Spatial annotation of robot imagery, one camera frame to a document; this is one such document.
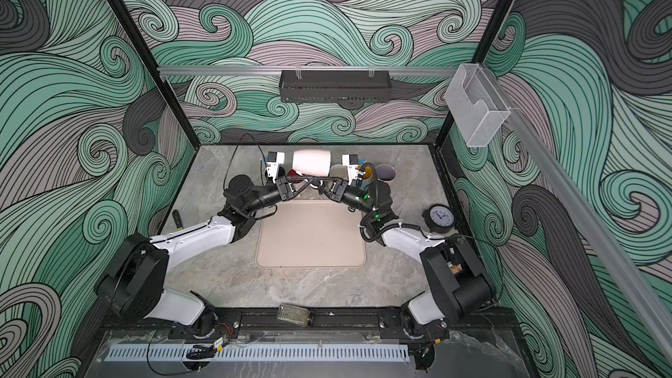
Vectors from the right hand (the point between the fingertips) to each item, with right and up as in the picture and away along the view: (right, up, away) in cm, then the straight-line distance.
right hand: (314, 183), depth 72 cm
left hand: (0, +1, -1) cm, 1 cm away
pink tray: (-2, -21, +24) cm, 31 cm away
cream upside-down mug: (-6, +3, 0) cm, 7 cm away
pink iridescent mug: (+26, +2, +29) cm, 39 cm away
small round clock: (+44, -14, +21) cm, 51 cm away
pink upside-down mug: (0, +6, -2) cm, 6 cm away
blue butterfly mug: (+15, +3, -6) cm, 16 cm away
